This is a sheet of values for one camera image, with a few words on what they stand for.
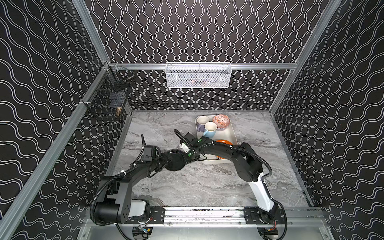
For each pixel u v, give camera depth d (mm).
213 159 838
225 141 976
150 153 718
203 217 748
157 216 739
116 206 427
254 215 738
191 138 766
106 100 945
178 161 958
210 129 985
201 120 1065
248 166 546
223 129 1030
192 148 747
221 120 1092
